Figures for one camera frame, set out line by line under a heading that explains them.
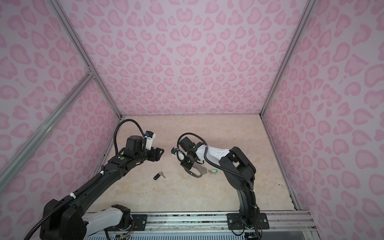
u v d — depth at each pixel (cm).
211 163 49
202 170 91
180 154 82
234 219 74
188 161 80
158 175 89
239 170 50
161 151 78
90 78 88
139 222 73
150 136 73
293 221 75
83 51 84
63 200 42
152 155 73
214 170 90
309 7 69
